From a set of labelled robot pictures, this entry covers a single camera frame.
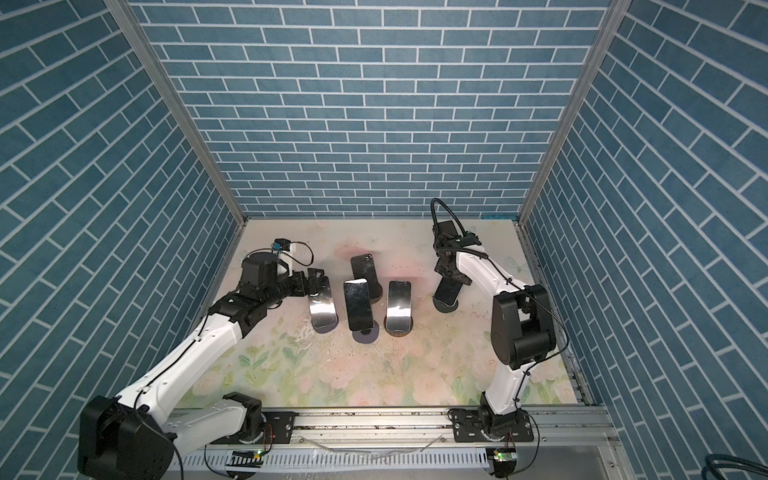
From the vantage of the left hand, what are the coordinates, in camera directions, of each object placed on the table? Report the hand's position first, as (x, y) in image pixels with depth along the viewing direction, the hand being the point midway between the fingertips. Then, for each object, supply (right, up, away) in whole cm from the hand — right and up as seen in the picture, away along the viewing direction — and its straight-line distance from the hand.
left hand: (311, 271), depth 82 cm
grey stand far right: (+38, -12, +10) cm, 41 cm away
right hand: (+41, 0, +12) cm, 43 cm away
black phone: (+13, -10, +3) cm, 16 cm away
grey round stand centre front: (+15, -20, +7) cm, 26 cm away
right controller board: (+51, -47, -8) cm, 69 cm away
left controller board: (-13, -45, -9) cm, 48 cm away
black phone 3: (+39, -7, +10) cm, 41 cm away
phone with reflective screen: (+2, -12, +5) cm, 13 cm away
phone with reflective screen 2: (+24, -11, +5) cm, 27 cm away
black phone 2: (+13, 0, +10) cm, 17 cm away
